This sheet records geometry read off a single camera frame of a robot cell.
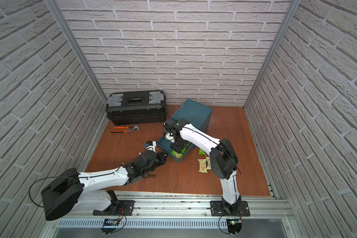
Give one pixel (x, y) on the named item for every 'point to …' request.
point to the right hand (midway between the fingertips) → (183, 146)
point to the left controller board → (110, 222)
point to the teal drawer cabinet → (196, 114)
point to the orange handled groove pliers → (127, 129)
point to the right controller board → (234, 225)
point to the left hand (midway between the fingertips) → (171, 152)
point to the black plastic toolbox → (136, 107)
